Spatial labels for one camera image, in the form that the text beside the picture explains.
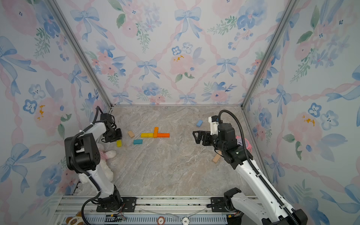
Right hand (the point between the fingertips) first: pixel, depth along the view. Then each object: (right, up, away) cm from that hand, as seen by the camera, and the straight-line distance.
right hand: (201, 132), depth 74 cm
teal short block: (-42, -9, +26) cm, 50 cm away
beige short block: (-48, -4, +29) cm, 56 cm away
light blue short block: (+3, +4, +35) cm, 35 cm away
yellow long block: (-36, -5, +27) cm, 45 cm away
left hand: (-53, -6, +24) cm, 59 cm away
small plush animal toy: (-60, -42, -6) cm, 74 cm away
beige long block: (+12, -18, +17) cm, 28 cm away
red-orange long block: (-24, -5, +27) cm, 36 cm away
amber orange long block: (-29, -2, +30) cm, 42 cm away
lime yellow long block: (-53, -10, +20) cm, 57 cm away
